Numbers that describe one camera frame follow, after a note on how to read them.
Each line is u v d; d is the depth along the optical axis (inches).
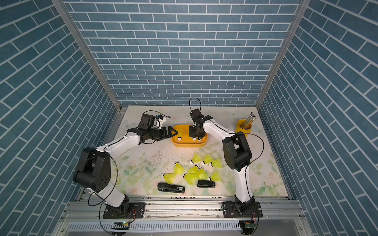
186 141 39.0
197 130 32.8
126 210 25.9
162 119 33.2
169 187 30.4
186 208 29.7
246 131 37.7
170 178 32.9
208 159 34.7
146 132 28.3
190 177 33.2
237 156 21.3
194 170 34.3
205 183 33.1
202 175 33.7
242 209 25.7
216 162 34.2
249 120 37.0
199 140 39.0
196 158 35.0
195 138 39.0
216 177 31.6
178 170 34.2
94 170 18.0
